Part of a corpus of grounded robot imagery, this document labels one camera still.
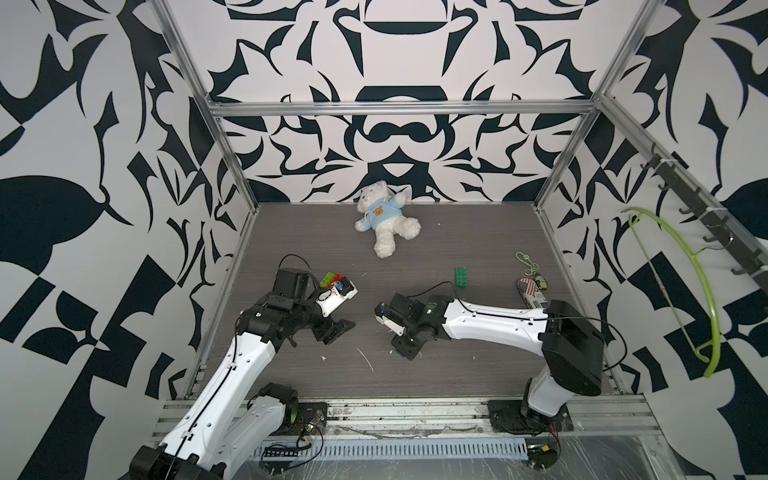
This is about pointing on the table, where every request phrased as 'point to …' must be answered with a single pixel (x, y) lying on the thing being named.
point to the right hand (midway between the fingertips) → (400, 340)
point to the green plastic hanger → (712, 370)
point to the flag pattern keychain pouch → (530, 293)
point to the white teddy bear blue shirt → (383, 213)
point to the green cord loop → (524, 258)
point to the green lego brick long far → (461, 277)
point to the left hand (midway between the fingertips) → (340, 305)
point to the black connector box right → (541, 456)
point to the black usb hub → (280, 452)
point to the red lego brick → (336, 278)
